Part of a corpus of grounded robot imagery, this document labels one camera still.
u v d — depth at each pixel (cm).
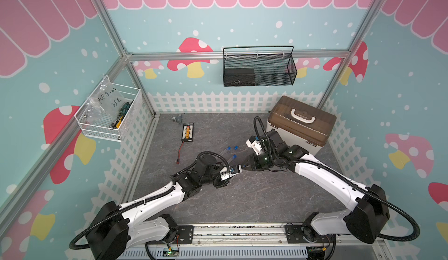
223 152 100
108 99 72
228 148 103
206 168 60
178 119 116
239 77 89
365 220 40
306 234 66
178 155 100
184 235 74
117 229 40
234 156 100
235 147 103
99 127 63
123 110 74
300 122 88
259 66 93
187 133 108
